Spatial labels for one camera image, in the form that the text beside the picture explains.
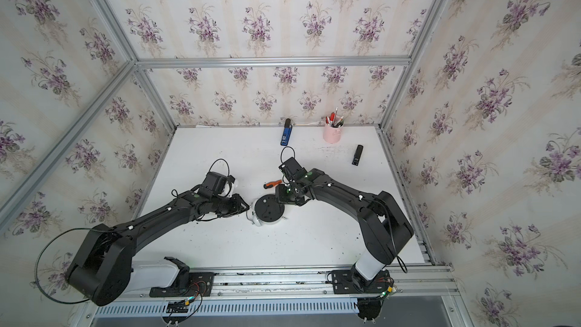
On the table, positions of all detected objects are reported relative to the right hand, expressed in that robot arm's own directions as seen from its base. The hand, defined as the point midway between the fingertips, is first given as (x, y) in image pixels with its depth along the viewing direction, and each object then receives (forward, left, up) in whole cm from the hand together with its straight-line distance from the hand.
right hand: (280, 200), depth 85 cm
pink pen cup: (+37, -23, -2) cm, 43 cm away
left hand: (-3, +11, -1) cm, 12 cm away
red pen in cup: (+45, -24, +3) cm, 50 cm away
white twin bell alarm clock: (-2, +6, -3) cm, 7 cm away
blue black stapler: (+42, -1, -6) cm, 43 cm away
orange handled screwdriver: (+10, +5, -6) cm, 13 cm away
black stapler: (+26, -35, -5) cm, 44 cm away
